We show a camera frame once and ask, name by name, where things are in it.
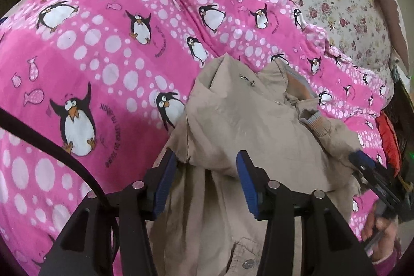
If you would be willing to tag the person's right hand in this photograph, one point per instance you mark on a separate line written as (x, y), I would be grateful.
(388, 228)

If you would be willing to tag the pink penguin blanket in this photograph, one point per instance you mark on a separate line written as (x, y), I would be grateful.
(107, 80)

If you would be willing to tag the beige jacket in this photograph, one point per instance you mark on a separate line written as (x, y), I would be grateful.
(206, 227)

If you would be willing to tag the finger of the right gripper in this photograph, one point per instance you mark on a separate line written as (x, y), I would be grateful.
(392, 193)

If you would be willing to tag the red fabric item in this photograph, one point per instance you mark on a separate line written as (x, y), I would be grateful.
(389, 143)

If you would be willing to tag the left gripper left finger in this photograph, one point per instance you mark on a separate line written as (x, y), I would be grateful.
(98, 232)

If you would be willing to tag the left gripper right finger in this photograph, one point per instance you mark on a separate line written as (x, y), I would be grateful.
(328, 247)

